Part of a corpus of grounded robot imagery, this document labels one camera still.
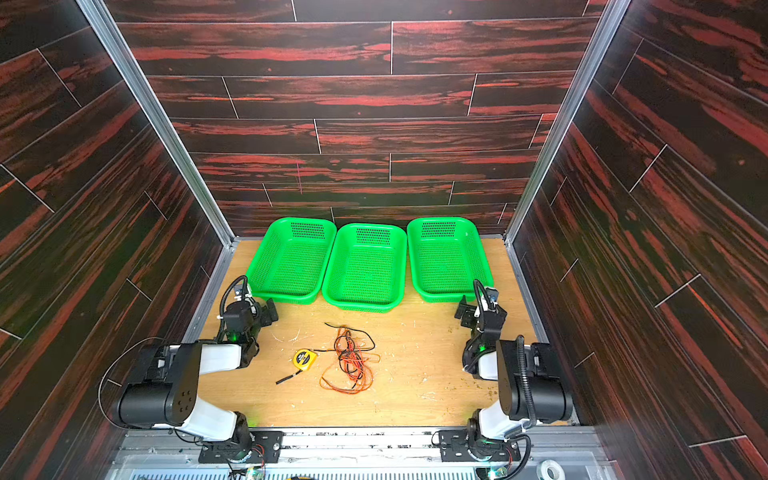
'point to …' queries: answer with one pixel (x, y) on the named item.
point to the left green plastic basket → (291, 260)
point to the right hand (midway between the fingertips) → (487, 300)
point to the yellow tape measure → (303, 359)
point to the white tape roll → (542, 470)
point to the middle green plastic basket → (366, 271)
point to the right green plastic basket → (447, 255)
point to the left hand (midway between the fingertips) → (259, 302)
